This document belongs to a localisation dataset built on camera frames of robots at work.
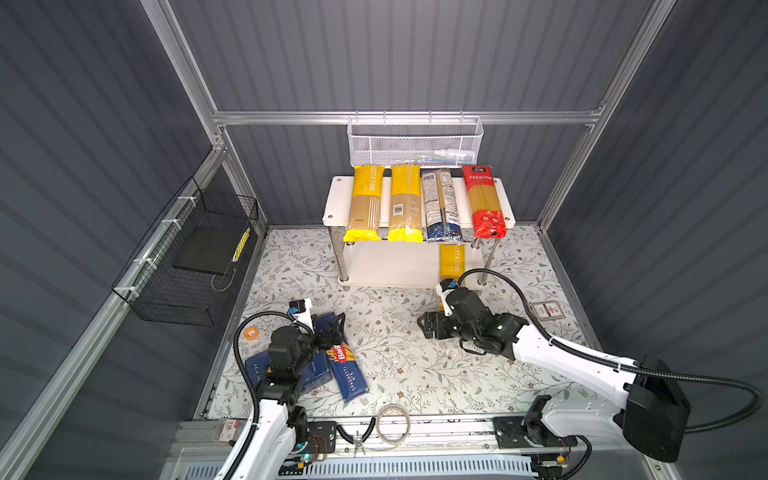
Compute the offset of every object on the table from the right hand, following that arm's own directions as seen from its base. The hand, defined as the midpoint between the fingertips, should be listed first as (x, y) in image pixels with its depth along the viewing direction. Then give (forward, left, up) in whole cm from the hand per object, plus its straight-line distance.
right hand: (430, 322), depth 81 cm
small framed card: (+9, -39, -11) cm, 42 cm away
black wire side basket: (+5, +61, +18) cm, 64 cm away
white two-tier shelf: (+23, +14, -3) cm, 27 cm away
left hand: (+1, +28, +1) cm, 28 cm away
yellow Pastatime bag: (+23, -9, -4) cm, 25 cm away
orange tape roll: (+2, +55, -10) cm, 56 cm away
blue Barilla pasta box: (-13, +30, -4) cm, 33 cm away
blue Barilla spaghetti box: (-10, +24, -9) cm, 27 cm away
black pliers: (-27, +19, -10) cm, 35 cm away
